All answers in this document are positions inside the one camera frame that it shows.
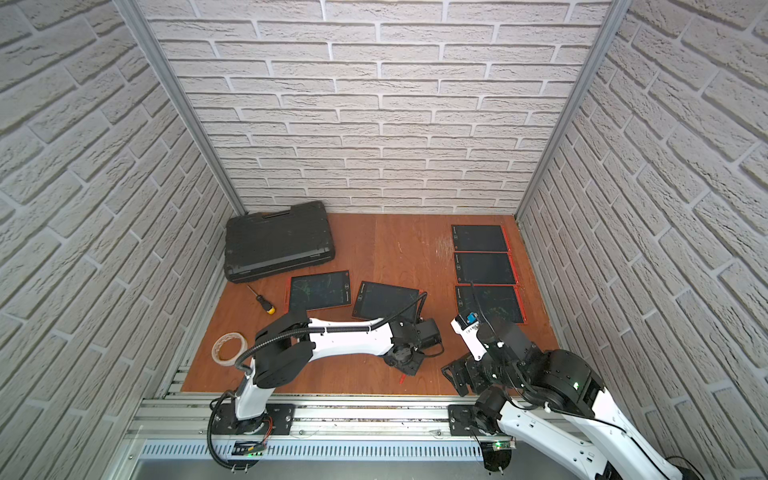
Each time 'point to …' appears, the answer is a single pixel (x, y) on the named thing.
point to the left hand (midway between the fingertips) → (415, 367)
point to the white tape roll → (218, 343)
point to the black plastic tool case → (262, 243)
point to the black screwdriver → (268, 307)
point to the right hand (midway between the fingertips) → (463, 361)
